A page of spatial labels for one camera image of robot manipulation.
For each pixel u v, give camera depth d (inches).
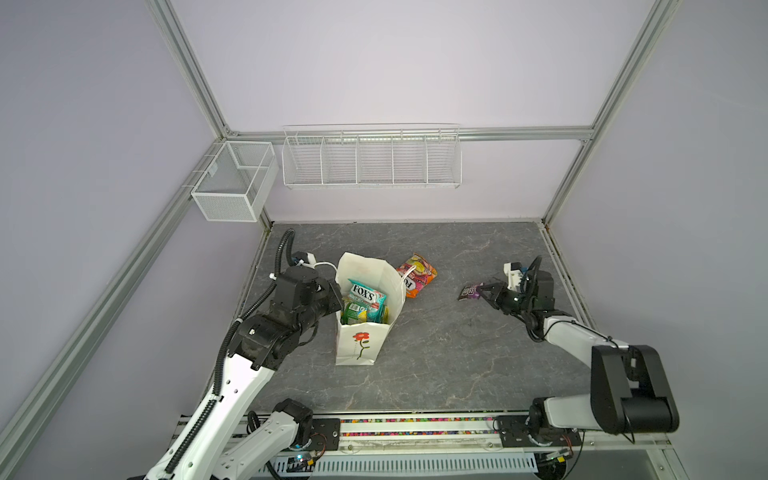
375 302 31.7
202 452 14.9
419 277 39.1
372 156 38.7
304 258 24.8
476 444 29.0
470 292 35.8
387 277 31.5
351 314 30.9
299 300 19.3
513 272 33.1
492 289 32.5
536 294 27.6
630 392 16.9
